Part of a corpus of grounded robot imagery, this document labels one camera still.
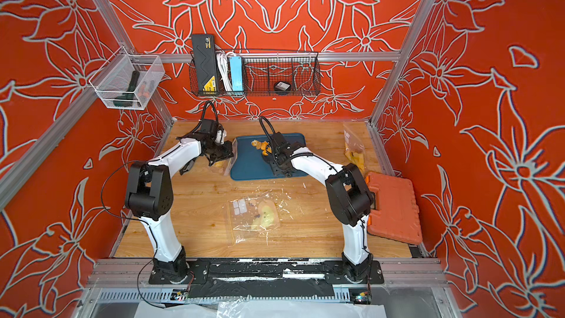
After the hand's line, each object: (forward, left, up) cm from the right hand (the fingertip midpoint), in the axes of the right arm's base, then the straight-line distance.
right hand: (274, 166), depth 93 cm
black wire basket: (+35, +1, +24) cm, 42 cm away
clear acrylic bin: (+25, +63, +26) cm, 72 cm away
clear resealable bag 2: (+12, -37, -3) cm, 39 cm away
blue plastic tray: (+5, +13, -5) cm, 15 cm away
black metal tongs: (+15, +4, -7) cm, 17 cm away
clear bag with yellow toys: (-21, +9, -7) cm, 24 cm away
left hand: (+6, +19, +2) cm, 20 cm away
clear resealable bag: (+2, +23, -4) cm, 24 cm away
